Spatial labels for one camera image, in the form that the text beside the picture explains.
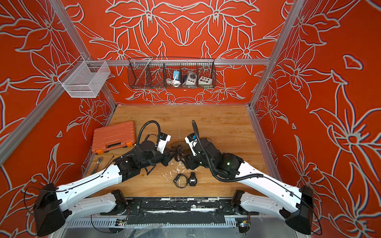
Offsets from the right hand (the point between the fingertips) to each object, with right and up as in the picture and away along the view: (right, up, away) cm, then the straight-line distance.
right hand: (181, 156), depth 68 cm
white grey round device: (+5, +43, +22) cm, 49 cm away
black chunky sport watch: (-3, -15, +11) cm, 19 cm away
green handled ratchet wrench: (-52, -8, +20) cm, 56 cm away
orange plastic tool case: (-47, +6, +27) cm, 55 cm away
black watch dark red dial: (-1, 0, +3) cm, 3 cm away
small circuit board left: (-30, -33, +3) cm, 45 cm away
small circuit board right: (+30, -34, +1) cm, 46 cm away
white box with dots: (+13, +43, +26) cm, 52 cm away
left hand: (-2, +1, +5) cm, 5 cm away
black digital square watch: (+6, -14, +7) cm, 17 cm away
